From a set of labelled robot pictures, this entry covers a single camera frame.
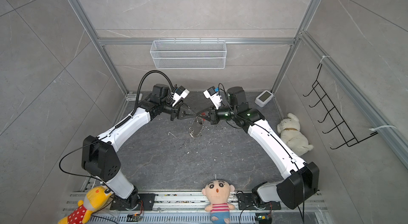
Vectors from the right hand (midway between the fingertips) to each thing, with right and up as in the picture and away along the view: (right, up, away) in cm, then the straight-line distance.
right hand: (201, 115), depth 68 cm
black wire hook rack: (+59, -8, -7) cm, 59 cm away
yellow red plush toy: (-47, -37, -1) cm, 60 cm away
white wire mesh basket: (-9, +37, +32) cm, 50 cm away
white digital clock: (+43, +9, +42) cm, 61 cm away
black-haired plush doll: (+8, -35, 0) cm, 35 cm away
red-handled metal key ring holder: (-3, -6, 0) cm, 7 cm away
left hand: (-1, 0, +1) cm, 2 cm away
